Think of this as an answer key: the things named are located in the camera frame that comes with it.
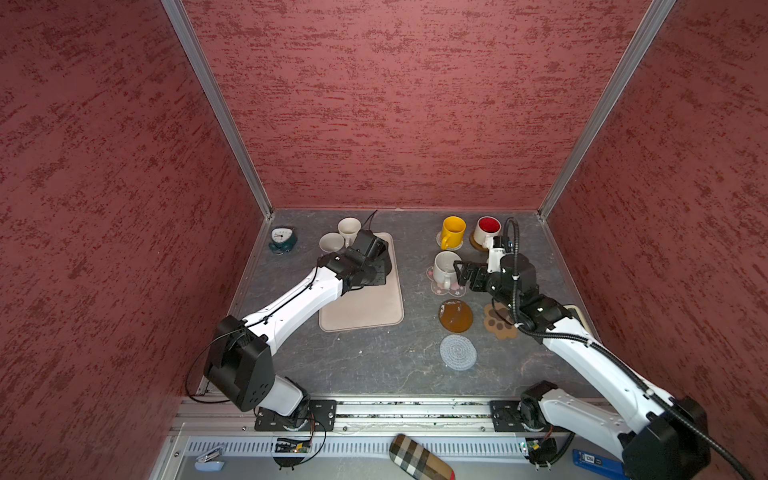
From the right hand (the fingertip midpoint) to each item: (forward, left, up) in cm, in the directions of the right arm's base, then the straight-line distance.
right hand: (464, 270), depth 80 cm
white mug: (+19, +40, -10) cm, 46 cm away
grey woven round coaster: (-15, +1, -20) cm, 25 cm away
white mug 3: (+6, +3, -11) cm, 13 cm away
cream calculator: (-7, -39, -18) cm, 43 cm away
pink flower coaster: (+5, -2, -19) cm, 20 cm away
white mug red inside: (+25, -14, -10) cm, 30 cm away
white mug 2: (+28, +35, -13) cm, 47 cm away
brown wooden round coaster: (-5, 0, -19) cm, 20 cm away
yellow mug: (+28, -4, -14) cm, 32 cm away
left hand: (+1, +24, -5) cm, 25 cm away
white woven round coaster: (+25, +1, -18) cm, 31 cm away
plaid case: (-40, +15, -16) cm, 46 cm away
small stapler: (-39, +63, -17) cm, 76 cm away
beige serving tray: (-1, +25, -18) cm, 31 cm away
